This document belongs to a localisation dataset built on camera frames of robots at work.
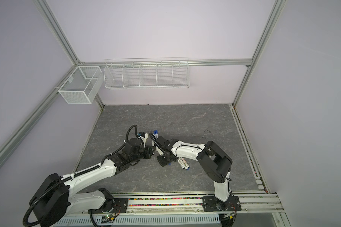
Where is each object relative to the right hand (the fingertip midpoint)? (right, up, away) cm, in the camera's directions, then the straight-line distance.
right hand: (163, 163), depth 89 cm
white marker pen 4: (+13, 0, -1) cm, 13 cm away
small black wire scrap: (+32, +19, +16) cm, 41 cm away
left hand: (-4, +10, -6) cm, 12 cm away
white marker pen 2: (-6, +14, -6) cm, 16 cm away
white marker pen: (-7, +17, +18) cm, 26 cm away
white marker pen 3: (+11, 0, -1) cm, 11 cm away
